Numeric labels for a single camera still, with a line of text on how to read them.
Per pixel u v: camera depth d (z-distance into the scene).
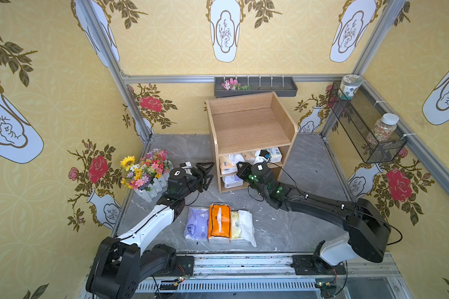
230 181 0.90
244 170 0.70
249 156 0.82
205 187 0.78
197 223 0.80
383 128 0.66
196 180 0.70
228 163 0.80
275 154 0.83
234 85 0.88
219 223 0.78
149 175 0.85
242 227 0.78
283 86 0.92
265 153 0.72
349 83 0.85
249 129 0.80
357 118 0.90
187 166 0.78
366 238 0.42
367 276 0.74
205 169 0.72
